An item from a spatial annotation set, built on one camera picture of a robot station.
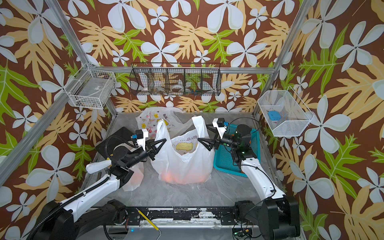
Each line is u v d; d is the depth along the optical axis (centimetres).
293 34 77
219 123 60
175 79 97
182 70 92
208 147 65
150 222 73
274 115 84
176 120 112
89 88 86
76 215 43
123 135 102
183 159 68
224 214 74
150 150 62
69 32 76
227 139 64
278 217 40
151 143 65
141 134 60
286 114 84
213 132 73
